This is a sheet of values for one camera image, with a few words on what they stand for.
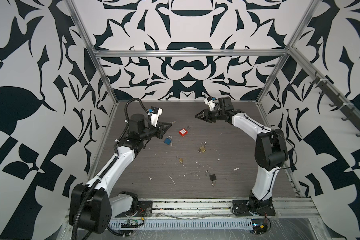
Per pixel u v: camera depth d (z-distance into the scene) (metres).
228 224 0.71
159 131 0.68
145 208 0.73
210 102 0.87
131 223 0.73
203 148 0.95
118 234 0.69
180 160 0.90
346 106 0.58
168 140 0.99
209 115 0.83
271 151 0.52
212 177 0.85
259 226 0.71
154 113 0.68
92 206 0.39
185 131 1.02
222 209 0.76
